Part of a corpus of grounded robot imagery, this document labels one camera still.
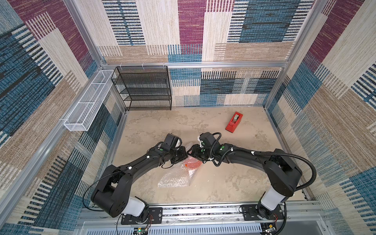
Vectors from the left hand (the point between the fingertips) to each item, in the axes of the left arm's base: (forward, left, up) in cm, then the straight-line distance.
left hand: (190, 155), depth 86 cm
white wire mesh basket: (+8, +52, +26) cm, 58 cm away
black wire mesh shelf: (+49, +33, +12) cm, 60 cm away
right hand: (0, -1, 0) cm, 1 cm away
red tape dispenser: (+26, -31, -2) cm, 41 cm away
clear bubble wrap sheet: (-8, +5, -7) cm, 12 cm away
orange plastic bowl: (-4, -1, -1) cm, 4 cm away
